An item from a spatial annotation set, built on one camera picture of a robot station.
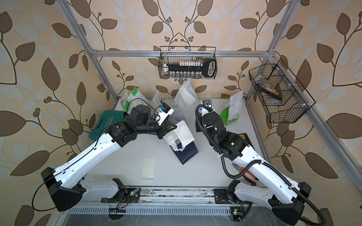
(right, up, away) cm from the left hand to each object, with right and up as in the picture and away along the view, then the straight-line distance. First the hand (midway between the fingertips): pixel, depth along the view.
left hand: (173, 123), depth 66 cm
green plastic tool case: (-51, +1, +36) cm, 62 cm away
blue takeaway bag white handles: (-13, +13, +23) cm, 29 cm away
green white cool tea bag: (-27, +14, +24) cm, 39 cm away
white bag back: (+7, +15, +33) cm, 37 cm away
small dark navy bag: (-33, +13, +19) cm, 40 cm away
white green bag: (+36, +4, +25) cm, 44 cm away
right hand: (+13, +4, +2) cm, 14 cm away
